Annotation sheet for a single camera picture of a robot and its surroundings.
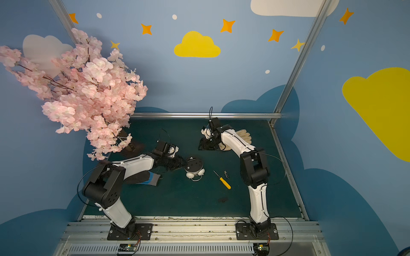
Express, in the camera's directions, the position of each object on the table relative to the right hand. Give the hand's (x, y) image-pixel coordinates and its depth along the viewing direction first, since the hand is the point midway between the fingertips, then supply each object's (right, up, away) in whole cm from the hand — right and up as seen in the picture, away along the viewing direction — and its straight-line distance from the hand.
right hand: (202, 147), depth 96 cm
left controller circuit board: (-34, -44, -24) cm, 61 cm away
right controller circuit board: (+28, -46, -22) cm, 58 cm away
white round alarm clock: (-5, -12, -4) cm, 13 cm away
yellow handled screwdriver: (+14, -20, -6) cm, 25 cm away
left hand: (-9, -9, -3) cm, 13 cm away
